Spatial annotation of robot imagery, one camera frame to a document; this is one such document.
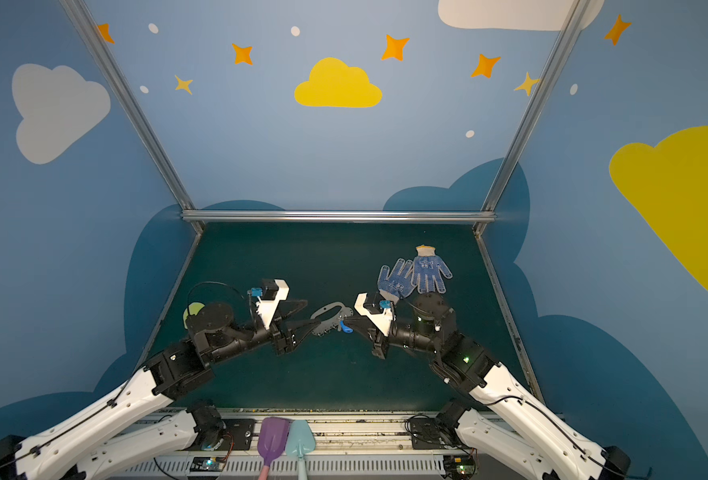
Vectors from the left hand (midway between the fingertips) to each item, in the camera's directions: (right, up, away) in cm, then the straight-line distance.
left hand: (314, 313), depth 62 cm
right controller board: (+34, -39, +10) cm, 53 cm away
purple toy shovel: (-12, -34, +12) cm, 38 cm away
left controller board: (-27, -38, +9) cm, 48 cm away
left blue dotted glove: (+24, +2, +43) cm, 49 cm away
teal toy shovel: (-5, -34, +10) cm, 36 cm away
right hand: (+8, -1, +1) cm, 8 cm away
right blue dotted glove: (+35, +6, +46) cm, 58 cm away
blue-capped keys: (+6, -4, +2) cm, 8 cm away
